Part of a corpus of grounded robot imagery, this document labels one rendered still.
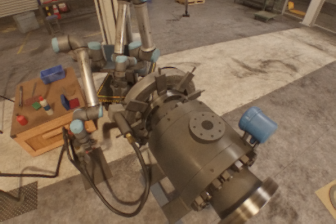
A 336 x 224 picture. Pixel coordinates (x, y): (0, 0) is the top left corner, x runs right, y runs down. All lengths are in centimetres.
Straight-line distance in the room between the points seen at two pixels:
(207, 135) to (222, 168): 19
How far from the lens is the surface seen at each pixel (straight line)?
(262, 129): 99
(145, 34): 158
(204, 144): 98
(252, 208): 99
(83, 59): 136
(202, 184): 96
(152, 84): 124
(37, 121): 207
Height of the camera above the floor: 170
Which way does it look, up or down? 43 degrees down
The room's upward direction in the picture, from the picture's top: straight up
